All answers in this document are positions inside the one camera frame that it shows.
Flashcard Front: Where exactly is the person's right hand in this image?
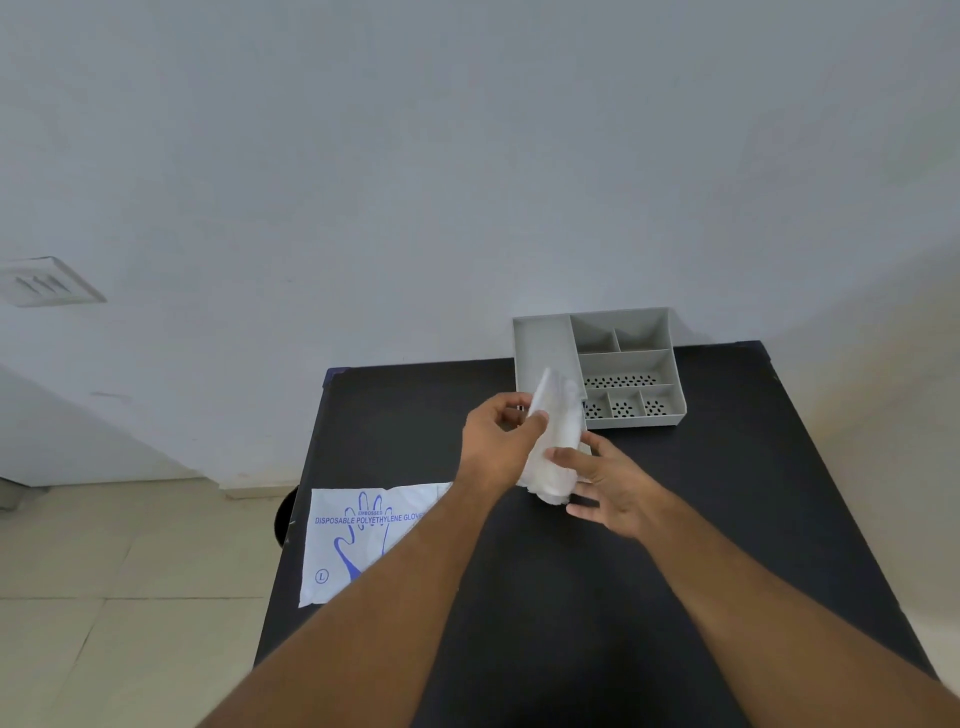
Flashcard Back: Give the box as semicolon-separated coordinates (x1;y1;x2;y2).
543;431;669;543

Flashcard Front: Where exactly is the person's left hand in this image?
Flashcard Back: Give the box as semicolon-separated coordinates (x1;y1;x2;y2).
455;391;550;500

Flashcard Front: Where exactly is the grey plastic organiser tray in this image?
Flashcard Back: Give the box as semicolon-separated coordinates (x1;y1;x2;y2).
512;306;688;431

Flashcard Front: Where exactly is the white glove packet blue print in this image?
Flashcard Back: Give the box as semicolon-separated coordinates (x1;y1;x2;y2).
298;482;455;610

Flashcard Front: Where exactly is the person's right forearm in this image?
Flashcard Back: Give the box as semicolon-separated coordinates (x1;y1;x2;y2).
635;500;960;728

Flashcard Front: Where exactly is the person's left forearm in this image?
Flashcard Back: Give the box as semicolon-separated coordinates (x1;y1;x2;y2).
196;468;498;728

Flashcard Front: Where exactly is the black trash bin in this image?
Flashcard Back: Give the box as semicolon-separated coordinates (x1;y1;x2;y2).
273;485;301;553

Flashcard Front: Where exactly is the white door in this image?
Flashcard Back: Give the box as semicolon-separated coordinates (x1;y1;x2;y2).
0;363;200;489

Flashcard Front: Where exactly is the white wall switch plate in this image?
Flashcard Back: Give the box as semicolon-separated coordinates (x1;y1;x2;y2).
0;256;108;310

